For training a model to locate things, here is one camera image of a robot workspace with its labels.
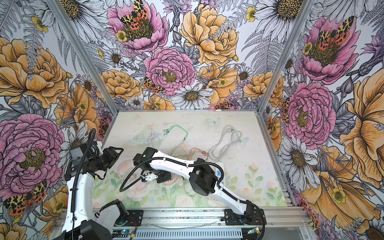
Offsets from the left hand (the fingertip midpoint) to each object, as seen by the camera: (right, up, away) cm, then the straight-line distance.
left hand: (122, 156), depth 78 cm
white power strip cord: (+61, +9, +29) cm, 68 cm away
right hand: (+25, -11, +4) cm, 28 cm away
